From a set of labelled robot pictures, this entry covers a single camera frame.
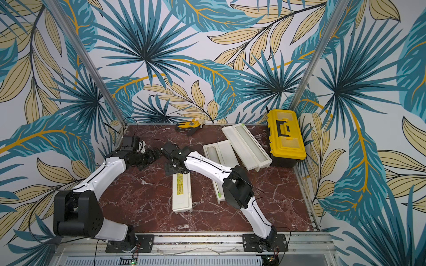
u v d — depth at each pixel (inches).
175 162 24.0
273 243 25.2
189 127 45.8
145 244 29.0
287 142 34.9
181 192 31.5
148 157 30.8
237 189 20.3
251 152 38.3
